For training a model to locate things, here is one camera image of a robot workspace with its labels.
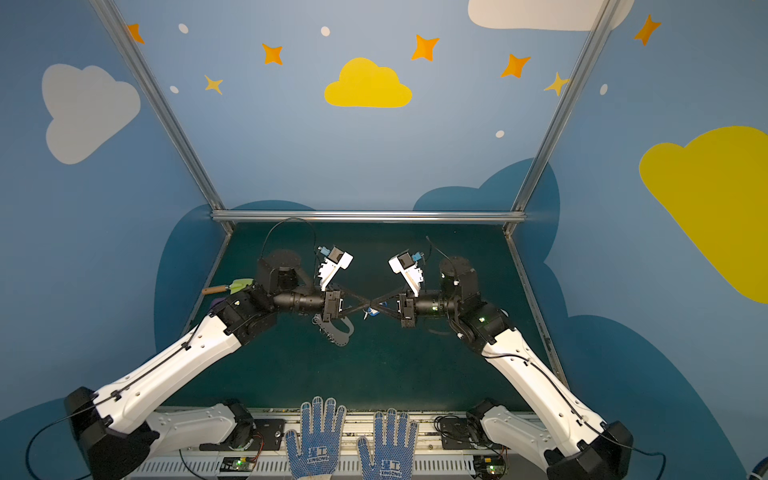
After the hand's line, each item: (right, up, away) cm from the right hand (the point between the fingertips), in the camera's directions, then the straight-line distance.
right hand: (376, 303), depth 63 cm
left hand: (-1, 0, -2) cm, 2 cm away
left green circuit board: (-34, -40, +8) cm, 53 cm away
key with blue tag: (-1, -2, 0) cm, 2 cm away
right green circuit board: (+27, -41, +9) cm, 50 cm away
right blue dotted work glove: (+3, -40, +8) cm, 41 cm away
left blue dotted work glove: (-15, -35, +12) cm, 40 cm away
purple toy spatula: (-55, -5, +36) cm, 66 cm away
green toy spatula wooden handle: (-50, 0, +38) cm, 63 cm away
